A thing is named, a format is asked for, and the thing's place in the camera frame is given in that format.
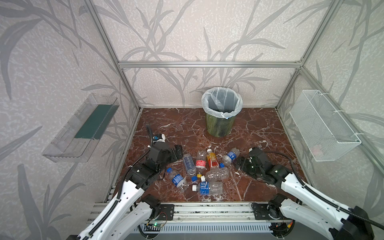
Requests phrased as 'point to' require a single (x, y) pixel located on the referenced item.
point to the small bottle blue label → (227, 160)
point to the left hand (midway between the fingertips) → (178, 145)
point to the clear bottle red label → (201, 162)
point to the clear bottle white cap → (216, 174)
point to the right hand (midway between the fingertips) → (237, 160)
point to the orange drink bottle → (212, 160)
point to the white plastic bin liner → (222, 101)
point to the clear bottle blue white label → (209, 188)
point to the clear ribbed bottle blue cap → (190, 166)
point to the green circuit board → (157, 224)
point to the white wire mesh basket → (325, 133)
